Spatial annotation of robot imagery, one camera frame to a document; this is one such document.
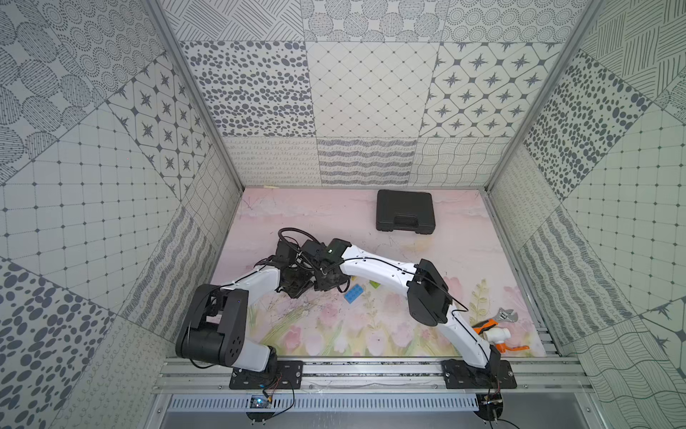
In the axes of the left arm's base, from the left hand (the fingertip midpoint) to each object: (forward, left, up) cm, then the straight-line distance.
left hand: (321, 282), depth 90 cm
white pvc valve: (-16, -55, 0) cm, 57 cm away
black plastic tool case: (+33, -31, +1) cm, 46 cm away
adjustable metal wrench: (-9, -61, -2) cm, 61 cm away
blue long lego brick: (-3, -11, -1) cm, 12 cm away
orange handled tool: (-19, -56, -2) cm, 59 cm away
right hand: (-1, -5, +2) cm, 5 cm away
